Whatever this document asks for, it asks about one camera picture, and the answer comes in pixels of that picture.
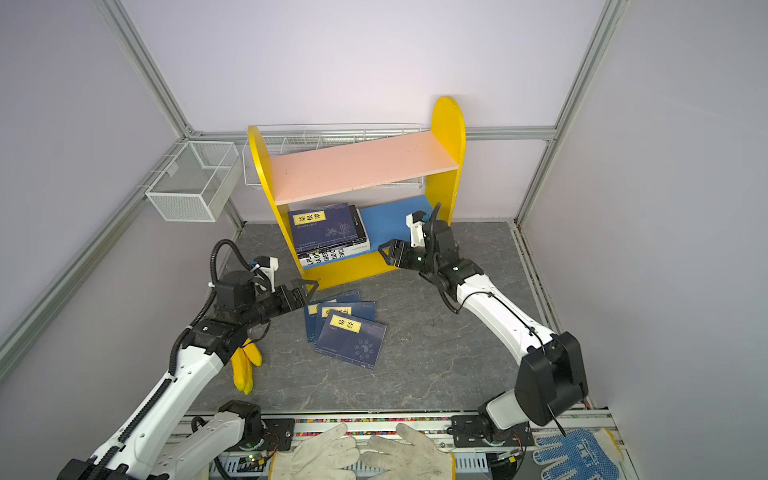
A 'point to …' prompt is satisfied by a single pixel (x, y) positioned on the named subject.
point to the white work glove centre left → (330, 455)
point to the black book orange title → (360, 237)
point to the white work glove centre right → (401, 460)
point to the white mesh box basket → (194, 186)
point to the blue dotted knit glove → (578, 454)
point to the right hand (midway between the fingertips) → (386, 250)
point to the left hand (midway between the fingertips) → (306, 290)
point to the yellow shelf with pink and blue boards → (335, 202)
